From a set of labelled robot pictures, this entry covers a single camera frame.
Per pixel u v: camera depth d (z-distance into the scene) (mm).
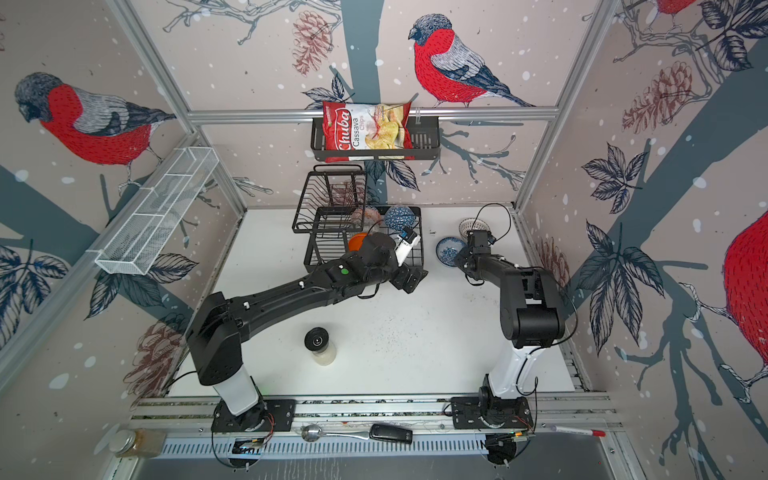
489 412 672
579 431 712
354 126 878
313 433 696
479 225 1104
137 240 715
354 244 974
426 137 949
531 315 511
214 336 439
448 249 1041
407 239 684
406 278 703
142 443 646
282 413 736
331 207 1120
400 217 1141
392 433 690
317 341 747
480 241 796
